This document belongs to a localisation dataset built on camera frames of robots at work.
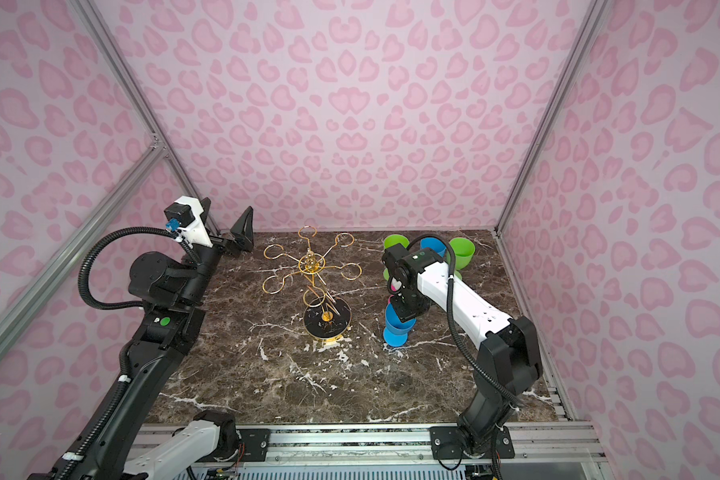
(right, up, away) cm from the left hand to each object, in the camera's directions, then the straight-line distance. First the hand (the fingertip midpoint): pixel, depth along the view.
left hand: (225, 199), depth 58 cm
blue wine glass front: (+49, -7, +40) cm, 63 cm away
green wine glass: (+35, -6, +38) cm, 52 cm away
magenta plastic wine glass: (+34, -19, +17) cm, 43 cm away
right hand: (+39, -26, +23) cm, 52 cm away
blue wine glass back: (+35, -30, +18) cm, 50 cm away
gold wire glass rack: (+14, -31, +36) cm, 50 cm away
